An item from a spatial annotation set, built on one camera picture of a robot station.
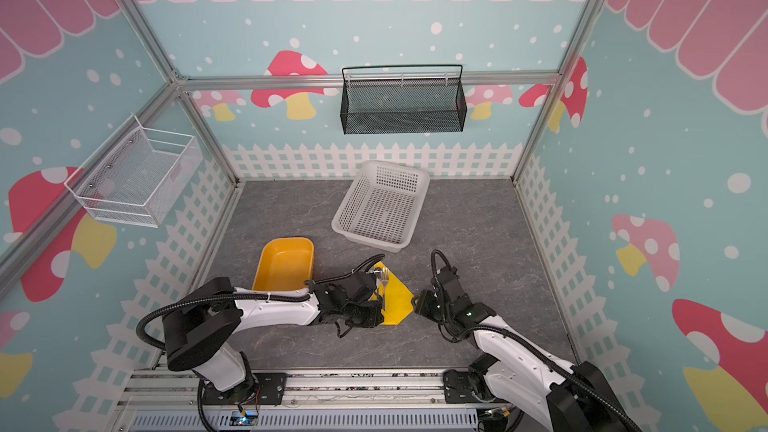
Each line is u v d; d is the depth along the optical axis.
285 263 0.97
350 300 0.67
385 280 0.94
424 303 0.75
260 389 0.74
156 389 0.76
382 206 1.12
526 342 0.50
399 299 0.88
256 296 0.51
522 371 0.49
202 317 0.49
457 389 0.74
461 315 0.64
